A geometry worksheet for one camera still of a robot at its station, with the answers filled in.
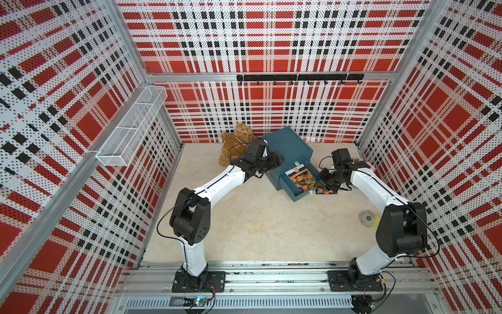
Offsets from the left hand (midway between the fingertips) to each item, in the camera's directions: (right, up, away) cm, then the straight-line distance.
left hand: (282, 161), depth 87 cm
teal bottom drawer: (+3, -12, 0) cm, 13 cm away
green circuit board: (-34, -51, -17) cm, 64 cm away
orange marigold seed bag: (+10, -8, +9) cm, 16 cm away
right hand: (+16, -10, 0) cm, 19 cm away
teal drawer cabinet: (+6, +6, +6) cm, 11 cm away
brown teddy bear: (-25, +10, +24) cm, 36 cm away
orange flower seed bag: (+21, -15, +11) cm, 28 cm away
